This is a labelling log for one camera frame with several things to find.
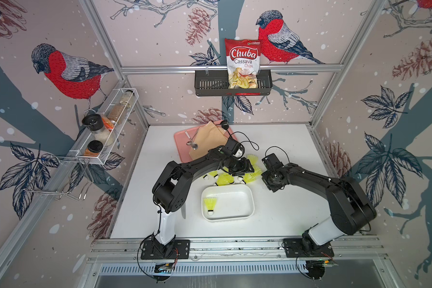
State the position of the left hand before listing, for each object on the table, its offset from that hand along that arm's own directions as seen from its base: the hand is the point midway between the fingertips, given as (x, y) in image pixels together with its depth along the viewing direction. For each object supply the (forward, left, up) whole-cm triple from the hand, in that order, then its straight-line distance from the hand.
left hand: (254, 169), depth 86 cm
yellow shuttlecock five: (+3, +20, -9) cm, 22 cm away
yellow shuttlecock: (-14, +21, -8) cm, 27 cm away
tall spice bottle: (+15, +63, +24) cm, 69 cm away
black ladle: (+39, +14, -9) cm, 42 cm away
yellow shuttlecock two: (+10, -2, -7) cm, 13 cm away
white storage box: (-12, +9, -12) cm, 19 cm away
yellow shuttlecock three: (-2, +14, -7) cm, 16 cm away
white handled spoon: (+24, +33, -12) cm, 42 cm away
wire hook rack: (-17, +68, +25) cm, 74 cm away
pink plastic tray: (+28, +41, -11) cm, 50 cm away
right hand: (-1, -5, -9) cm, 11 cm away
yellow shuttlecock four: (0, +2, -8) cm, 8 cm away
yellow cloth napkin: (+30, +24, -11) cm, 40 cm away
